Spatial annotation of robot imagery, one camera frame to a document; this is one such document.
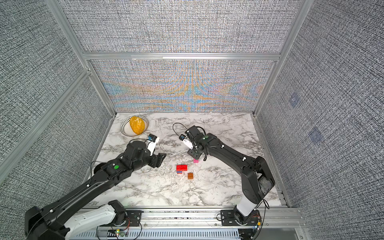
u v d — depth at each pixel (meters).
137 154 0.56
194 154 0.76
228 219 0.72
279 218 0.75
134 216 0.73
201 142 0.60
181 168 0.86
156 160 0.66
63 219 0.41
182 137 0.76
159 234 0.70
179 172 0.90
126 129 1.06
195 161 0.93
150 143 0.64
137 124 1.03
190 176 0.86
